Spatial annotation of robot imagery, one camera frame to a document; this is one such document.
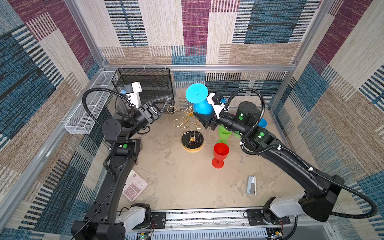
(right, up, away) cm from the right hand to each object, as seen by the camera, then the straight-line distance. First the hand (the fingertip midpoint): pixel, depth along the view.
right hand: (199, 108), depth 61 cm
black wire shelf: (-28, +22, +44) cm, 57 cm away
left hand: (-10, +2, -12) cm, 15 cm away
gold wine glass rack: (-4, -17, +39) cm, 43 cm away
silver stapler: (+28, -40, +20) cm, 53 cm away
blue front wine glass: (+40, -6, +33) cm, 52 cm away
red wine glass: (+13, -22, +24) cm, 35 cm away
